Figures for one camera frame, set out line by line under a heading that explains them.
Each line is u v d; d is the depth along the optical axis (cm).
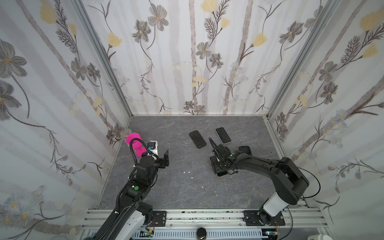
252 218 73
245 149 102
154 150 64
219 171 80
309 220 78
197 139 109
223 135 109
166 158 69
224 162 70
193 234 65
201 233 62
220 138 105
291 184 46
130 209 50
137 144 61
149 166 55
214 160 93
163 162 68
